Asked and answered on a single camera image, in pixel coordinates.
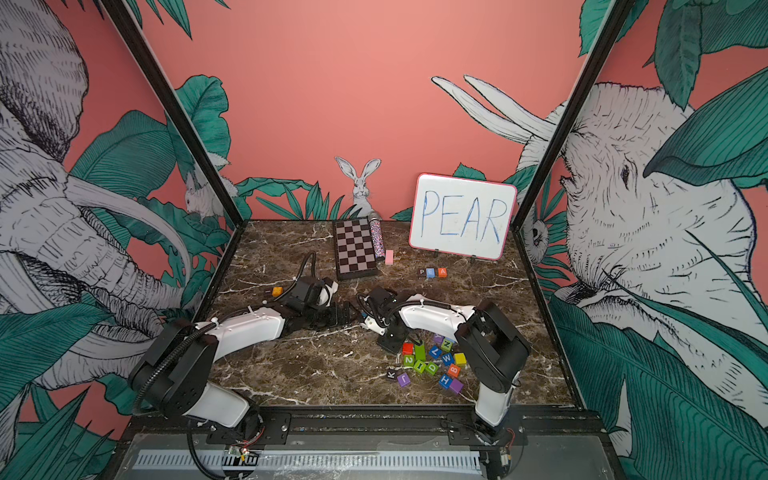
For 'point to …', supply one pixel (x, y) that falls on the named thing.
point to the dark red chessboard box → (354, 247)
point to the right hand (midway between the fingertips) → (388, 338)
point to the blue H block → (445, 380)
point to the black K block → (391, 373)
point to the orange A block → (442, 272)
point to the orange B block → (453, 370)
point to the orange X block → (277, 291)
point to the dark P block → (421, 272)
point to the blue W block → (448, 359)
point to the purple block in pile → (438, 339)
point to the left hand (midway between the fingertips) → (352, 313)
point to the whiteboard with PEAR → (462, 216)
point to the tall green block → (420, 352)
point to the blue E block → (430, 273)
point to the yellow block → (460, 358)
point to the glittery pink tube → (376, 234)
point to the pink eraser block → (389, 257)
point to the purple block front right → (456, 385)
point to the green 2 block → (408, 360)
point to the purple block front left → (403, 379)
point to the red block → (407, 348)
